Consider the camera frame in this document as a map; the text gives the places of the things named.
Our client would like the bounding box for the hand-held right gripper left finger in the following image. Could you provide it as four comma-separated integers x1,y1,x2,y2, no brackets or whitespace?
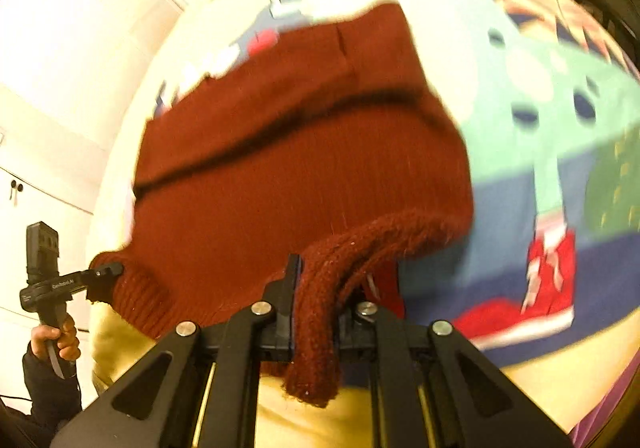
50,253,304,448

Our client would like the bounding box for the yellow dinosaur printed blanket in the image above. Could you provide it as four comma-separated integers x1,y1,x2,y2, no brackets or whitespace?
90,0,640,448

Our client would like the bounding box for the dark red knit sweater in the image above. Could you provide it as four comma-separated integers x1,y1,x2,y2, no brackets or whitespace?
91,3,477,410

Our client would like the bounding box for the person's left hand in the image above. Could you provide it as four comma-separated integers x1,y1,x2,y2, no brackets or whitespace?
29,313,82,365

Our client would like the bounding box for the purple bed sheet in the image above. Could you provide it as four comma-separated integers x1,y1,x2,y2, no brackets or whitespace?
569,370,632,448

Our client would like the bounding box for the person's left forearm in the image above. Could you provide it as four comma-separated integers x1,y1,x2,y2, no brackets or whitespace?
0,342,84,448

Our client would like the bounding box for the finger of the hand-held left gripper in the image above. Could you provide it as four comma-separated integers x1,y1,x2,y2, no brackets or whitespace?
87,262,125,304

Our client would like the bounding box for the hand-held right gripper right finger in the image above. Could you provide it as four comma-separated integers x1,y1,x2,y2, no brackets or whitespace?
339,300,576,448

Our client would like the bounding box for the white wardrobe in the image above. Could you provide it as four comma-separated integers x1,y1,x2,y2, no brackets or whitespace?
0,0,198,379

